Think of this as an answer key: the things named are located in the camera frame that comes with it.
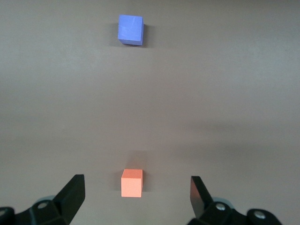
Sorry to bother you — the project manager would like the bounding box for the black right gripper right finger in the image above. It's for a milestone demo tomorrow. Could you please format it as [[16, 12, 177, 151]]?
[[187, 176, 252, 225]]

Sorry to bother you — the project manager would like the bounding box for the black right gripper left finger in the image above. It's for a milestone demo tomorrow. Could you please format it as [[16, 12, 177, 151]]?
[[14, 174, 85, 225]]

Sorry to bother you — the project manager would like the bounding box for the orange block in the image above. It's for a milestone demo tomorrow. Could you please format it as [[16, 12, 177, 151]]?
[[120, 168, 143, 198]]

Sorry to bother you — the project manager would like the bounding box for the purple block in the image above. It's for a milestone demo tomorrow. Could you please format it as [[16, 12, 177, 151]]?
[[116, 14, 144, 46]]

